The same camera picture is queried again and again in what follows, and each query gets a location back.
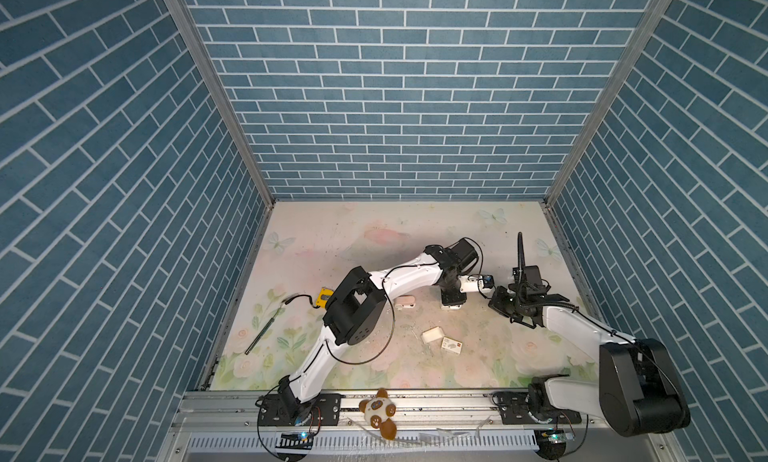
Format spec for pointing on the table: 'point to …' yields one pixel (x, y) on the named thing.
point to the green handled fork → (268, 323)
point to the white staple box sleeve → (452, 345)
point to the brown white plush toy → (378, 411)
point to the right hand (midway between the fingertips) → (488, 297)
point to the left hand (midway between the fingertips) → (460, 296)
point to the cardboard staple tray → (432, 334)
